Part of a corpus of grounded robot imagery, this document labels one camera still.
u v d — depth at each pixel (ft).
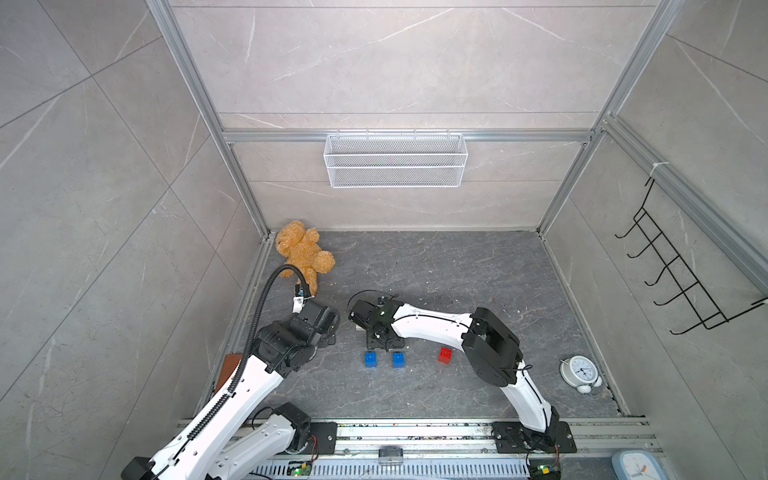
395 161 3.30
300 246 3.40
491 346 1.79
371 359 2.74
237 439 1.43
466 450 2.39
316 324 1.79
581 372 2.63
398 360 2.74
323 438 2.40
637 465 2.22
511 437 2.42
